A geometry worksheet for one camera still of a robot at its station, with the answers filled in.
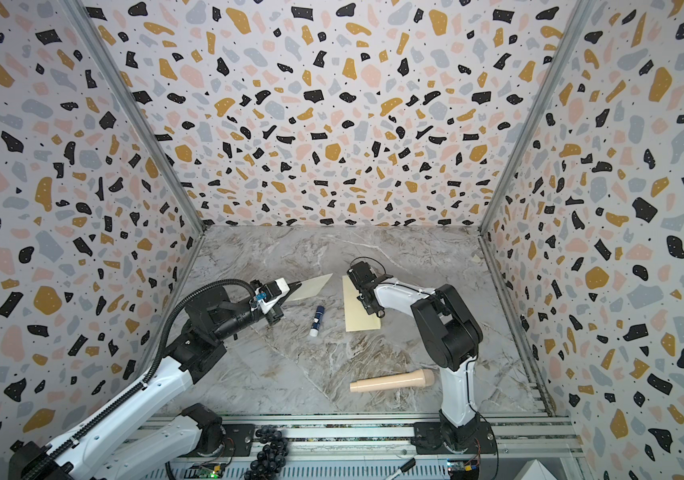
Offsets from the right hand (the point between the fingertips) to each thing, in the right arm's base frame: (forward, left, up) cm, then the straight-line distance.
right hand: (380, 290), depth 98 cm
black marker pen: (-47, -5, -2) cm, 48 cm away
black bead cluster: (-47, +26, +2) cm, 53 cm away
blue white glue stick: (-13, +21, -2) cm, 25 cm away
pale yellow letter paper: (-9, +8, -1) cm, 12 cm away
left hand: (-15, +21, +28) cm, 38 cm away
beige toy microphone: (-27, -6, -4) cm, 28 cm away
